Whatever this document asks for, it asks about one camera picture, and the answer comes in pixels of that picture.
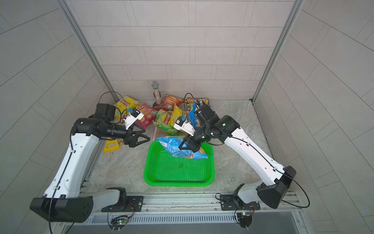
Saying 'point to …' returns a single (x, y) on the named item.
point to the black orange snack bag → (198, 103)
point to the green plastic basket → (162, 168)
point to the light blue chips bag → (173, 144)
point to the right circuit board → (245, 219)
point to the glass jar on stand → (157, 94)
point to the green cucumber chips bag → (161, 120)
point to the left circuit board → (118, 222)
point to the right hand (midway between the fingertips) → (181, 147)
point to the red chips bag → (168, 104)
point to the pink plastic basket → (158, 132)
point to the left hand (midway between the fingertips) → (147, 132)
